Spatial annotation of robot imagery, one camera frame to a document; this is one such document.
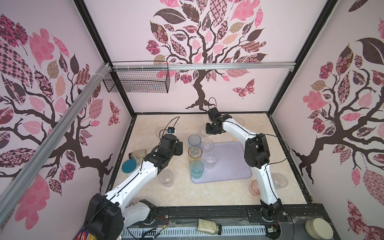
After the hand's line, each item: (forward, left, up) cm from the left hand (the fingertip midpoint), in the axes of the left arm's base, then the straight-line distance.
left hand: (176, 144), depth 83 cm
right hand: (+18, -20, -8) cm, 29 cm away
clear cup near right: (-16, -59, -13) cm, 62 cm away
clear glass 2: (-4, -20, -9) cm, 23 cm away
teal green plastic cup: (-8, -12, -15) cm, 21 cm away
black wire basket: (+41, +27, +17) cm, 52 cm away
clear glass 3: (+26, -43, -9) cm, 51 cm away
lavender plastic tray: (-4, -35, -15) cm, 38 cm away
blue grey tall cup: (+7, -10, -6) cm, 14 cm away
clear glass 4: (-3, +6, +16) cm, 17 cm away
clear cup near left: (-14, +6, -14) cm, 21 cm away
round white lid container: (-39, -66, -8) cm, 77 cm away
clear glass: (+8, -19, -12) cm, 24 cm away
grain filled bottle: (-38, -17, -11) cm, 43 cm away
